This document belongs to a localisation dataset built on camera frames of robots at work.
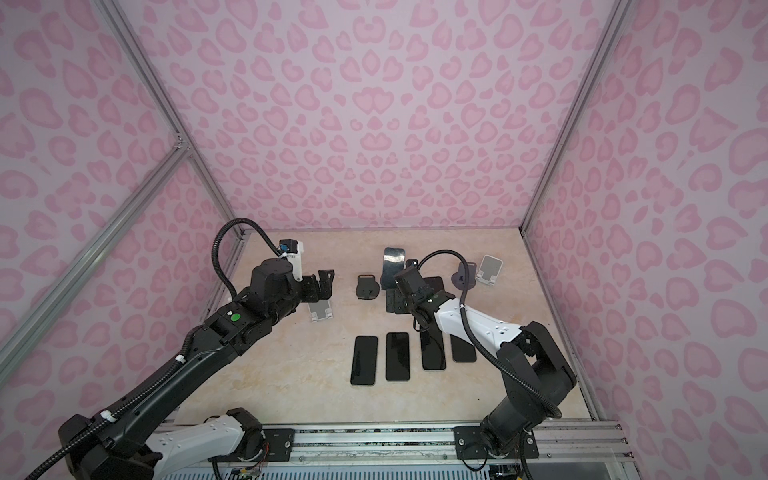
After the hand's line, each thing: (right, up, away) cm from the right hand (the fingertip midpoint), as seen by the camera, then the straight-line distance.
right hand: (403, 295), depth 89 cm
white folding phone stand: (+29, +7, +11) cm, 32 cm away
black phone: (+18, -17, +1) cm, 24 cm away
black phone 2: (-3, +9, +13) cm, 16 cm away
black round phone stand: (-12, +1, +15) cm, 19 cm away
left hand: (-21, +9, -15) cm, 27 cm away
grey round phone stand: (+19, +4, +12) cm, 23 cm away
